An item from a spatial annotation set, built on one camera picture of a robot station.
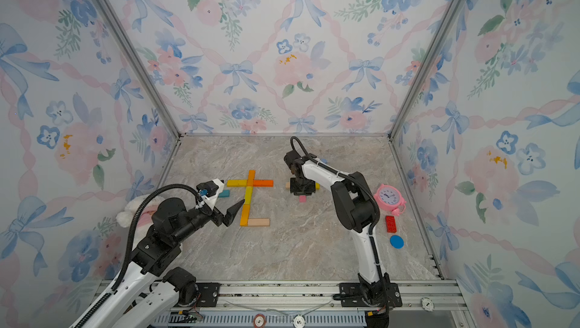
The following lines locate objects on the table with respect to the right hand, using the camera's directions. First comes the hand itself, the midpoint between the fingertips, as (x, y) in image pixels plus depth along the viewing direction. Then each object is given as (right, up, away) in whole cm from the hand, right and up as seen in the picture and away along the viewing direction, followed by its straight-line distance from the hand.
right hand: (302, 192), depth 98 cm
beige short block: (-6, +3, +2) cm, 7 cm away
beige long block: (-18, -11, -8) cm, 22 cm away
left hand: (-23, +5, -29) cm, 37 cm away
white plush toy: (-60, -6, -22) cm, 65 cm away
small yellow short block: (+3, +6, -31) cm, 32 cm away
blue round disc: (+36, -17, -12) cm, 41 cm away
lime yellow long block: (-23, -1, -1) cm, 23 cm away
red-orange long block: (-17, +4, +3) cm, 18 cm away
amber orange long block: (-23, +7, +5) cm, 25 cm away
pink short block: (0, -3, -1) cm, 3 cm away
